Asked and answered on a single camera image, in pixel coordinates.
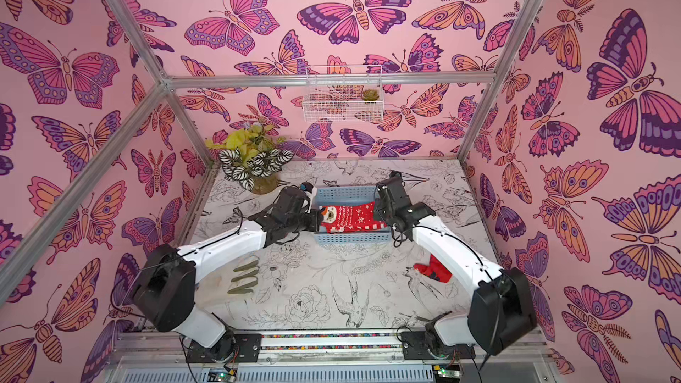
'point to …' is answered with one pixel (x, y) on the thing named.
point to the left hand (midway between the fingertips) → (327, 215)
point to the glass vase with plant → (252, 157)
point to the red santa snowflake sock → (344, 218)
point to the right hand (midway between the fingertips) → (385, 204)
